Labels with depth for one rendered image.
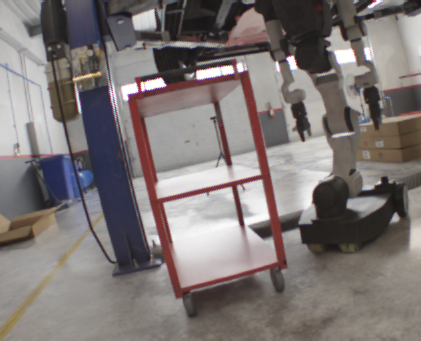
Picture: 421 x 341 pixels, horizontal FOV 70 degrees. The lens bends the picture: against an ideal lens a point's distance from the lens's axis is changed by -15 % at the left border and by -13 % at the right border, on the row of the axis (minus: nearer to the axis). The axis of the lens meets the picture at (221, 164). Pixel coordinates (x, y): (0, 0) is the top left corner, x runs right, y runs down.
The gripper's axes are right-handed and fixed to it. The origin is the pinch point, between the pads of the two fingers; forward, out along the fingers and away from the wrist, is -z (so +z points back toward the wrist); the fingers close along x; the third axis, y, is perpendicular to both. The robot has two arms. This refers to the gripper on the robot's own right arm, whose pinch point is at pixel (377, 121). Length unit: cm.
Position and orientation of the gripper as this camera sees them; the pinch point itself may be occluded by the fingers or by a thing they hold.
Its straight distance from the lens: 189.2
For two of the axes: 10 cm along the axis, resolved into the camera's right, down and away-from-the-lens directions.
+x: 5.6, -3.8, 7.4
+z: -3.3, -9.2, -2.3
